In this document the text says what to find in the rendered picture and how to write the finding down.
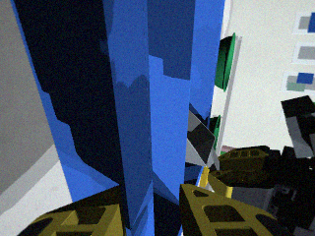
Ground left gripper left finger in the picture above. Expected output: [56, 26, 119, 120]
[31, 185, 127, 236]

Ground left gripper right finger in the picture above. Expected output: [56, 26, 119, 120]
[179, 184, 275, 236]

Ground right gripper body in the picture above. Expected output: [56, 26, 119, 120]
[230, 146, 315, 236]

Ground green bowl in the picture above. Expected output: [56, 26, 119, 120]
[209, 115, 221, 151]
[215, 32, 235, 92]

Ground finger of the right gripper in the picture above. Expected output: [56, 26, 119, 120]
[208, 170, 271, 198]
[218, 148, 269, 171]

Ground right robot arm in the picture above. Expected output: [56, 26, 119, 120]
[281, 95, 315, 172]

